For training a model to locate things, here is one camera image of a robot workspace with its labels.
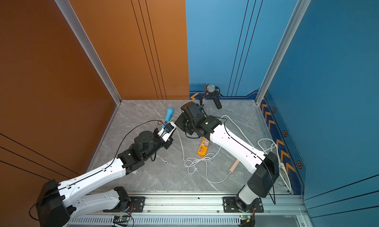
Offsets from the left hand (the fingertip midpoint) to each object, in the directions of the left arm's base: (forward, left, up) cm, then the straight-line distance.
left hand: (173, 125), depth 74 cm
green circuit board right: (-36, -36, -26) cm, 57 cm away
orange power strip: (-2, -16, -22) cm, 27 cm away
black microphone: (+28, -23, -3) cm, 36 cm away
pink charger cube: (+1, -18, -19) cm, 26 cm away
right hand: (+2, 0, +1) cm, 2 cm away
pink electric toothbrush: (-11, -34, -24) cm, 43 cm away
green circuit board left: (-37, +25, -29) cm, 53 cm away
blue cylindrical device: (+27, +9, -22) cm, 36 cm away
